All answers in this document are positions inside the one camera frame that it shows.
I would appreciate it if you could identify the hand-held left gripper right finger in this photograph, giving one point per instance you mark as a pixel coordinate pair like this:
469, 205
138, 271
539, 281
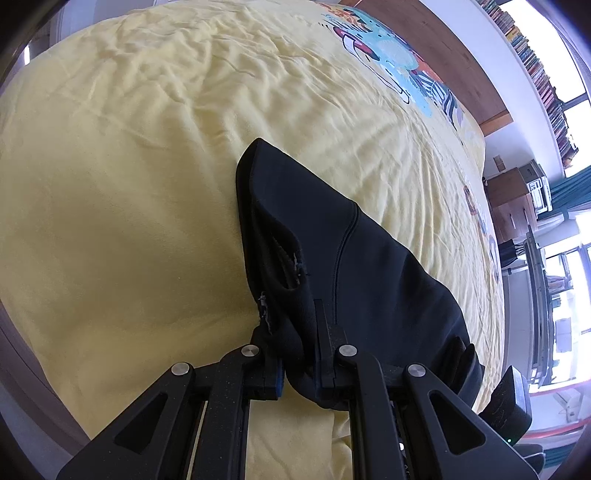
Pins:
326, 342

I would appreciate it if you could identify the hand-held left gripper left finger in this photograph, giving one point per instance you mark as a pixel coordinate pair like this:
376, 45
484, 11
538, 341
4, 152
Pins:
273, 374

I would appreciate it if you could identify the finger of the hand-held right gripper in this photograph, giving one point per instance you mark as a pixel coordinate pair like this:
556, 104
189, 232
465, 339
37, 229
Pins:
463, 354

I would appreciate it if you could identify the black pants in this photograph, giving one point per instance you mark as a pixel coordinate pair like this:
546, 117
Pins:
369, 277

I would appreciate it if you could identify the grey tilting desk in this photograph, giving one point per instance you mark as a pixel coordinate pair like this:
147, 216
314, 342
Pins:
540, 300

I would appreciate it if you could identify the dark blue bag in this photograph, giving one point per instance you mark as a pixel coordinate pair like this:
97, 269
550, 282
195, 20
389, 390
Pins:
511, 254

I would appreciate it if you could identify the wooden dresser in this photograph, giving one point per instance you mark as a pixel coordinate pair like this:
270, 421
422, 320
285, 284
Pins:
510, 203

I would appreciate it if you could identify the white printer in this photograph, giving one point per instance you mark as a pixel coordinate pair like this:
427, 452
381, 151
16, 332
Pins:
538, 187

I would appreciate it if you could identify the teal curtain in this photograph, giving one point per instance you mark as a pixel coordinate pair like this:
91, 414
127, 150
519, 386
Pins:
568, 196

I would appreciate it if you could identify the yellow printed blanket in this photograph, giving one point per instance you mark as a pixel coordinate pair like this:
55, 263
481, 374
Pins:
138, 184

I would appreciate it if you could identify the row of books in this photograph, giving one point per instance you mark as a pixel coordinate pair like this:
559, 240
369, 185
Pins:
535, 69

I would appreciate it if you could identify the wooden headboard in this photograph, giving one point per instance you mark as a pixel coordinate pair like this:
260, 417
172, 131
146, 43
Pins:
438, 55

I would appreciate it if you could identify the red metal frame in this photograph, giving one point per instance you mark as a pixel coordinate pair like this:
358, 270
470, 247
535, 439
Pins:
563, 428

